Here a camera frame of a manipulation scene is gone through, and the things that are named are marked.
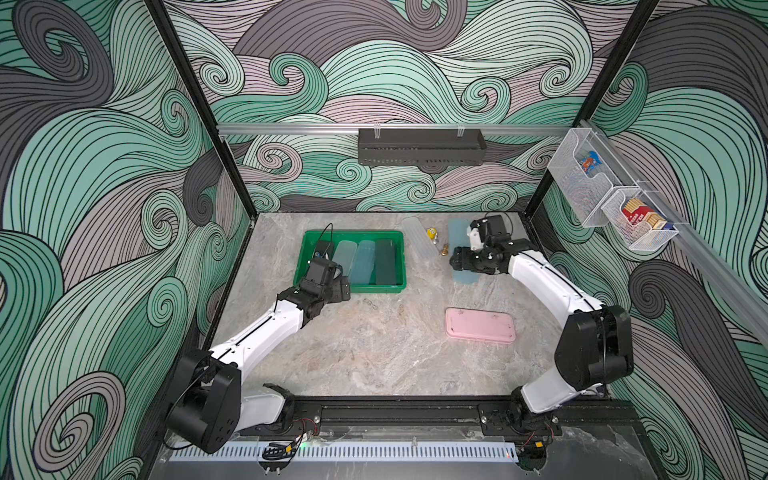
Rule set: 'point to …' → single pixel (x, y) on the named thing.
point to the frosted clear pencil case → (344, 255)
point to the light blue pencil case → (364, 262)
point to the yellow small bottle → (431, 232)
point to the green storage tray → (390, 270)
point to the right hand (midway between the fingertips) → (466, 262)
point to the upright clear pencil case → (417, 238)
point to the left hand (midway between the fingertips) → (331, 281)
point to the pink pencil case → (480, 325)
